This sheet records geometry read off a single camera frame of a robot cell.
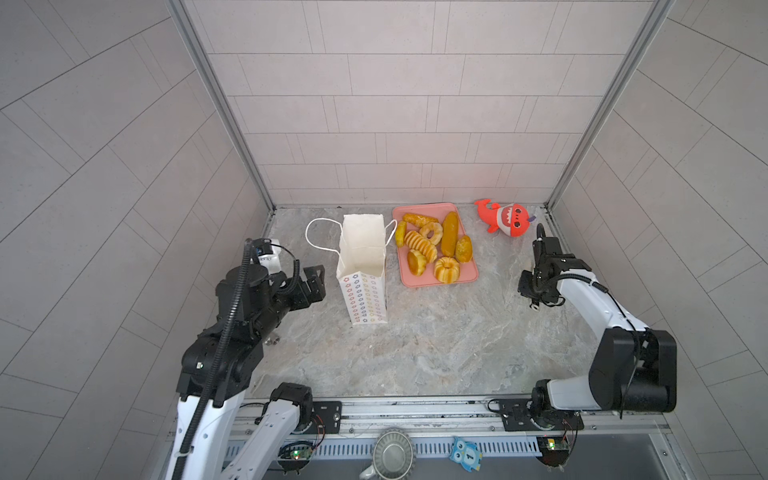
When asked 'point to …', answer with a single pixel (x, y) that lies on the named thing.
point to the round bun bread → (416, 262)
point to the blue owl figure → (466, 453)
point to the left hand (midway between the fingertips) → (314, 269)
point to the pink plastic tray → (415, 215)
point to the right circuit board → (554, 450)
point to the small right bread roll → (464, 249)
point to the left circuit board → (297, 450)
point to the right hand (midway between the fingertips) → (524, 288)
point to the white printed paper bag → (361, 267)
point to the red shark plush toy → (510, 219)
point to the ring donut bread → (432, 231)
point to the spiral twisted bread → (417, 242)
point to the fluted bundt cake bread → (447, 270)
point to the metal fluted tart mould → (394, 455)
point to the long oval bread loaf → (450, 234)
